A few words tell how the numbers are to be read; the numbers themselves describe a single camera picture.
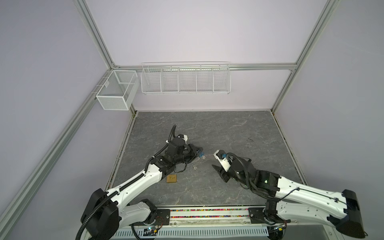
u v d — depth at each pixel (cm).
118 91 100
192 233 158
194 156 69
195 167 91
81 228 36
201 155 75
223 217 75
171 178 86
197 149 77
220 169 63
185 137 75
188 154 68
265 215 66
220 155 60
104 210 39
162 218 73
